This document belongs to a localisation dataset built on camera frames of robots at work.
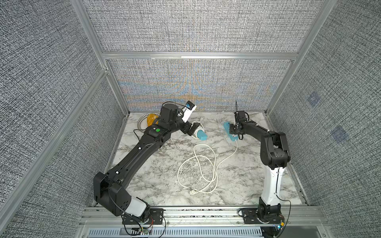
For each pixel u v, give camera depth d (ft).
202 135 3.20
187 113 2.06
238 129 2.64
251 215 2.40
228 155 3.11
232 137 3.35
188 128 2.18
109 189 1.32
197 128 3.30
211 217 2.45
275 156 1.85
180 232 2.30
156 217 2.41
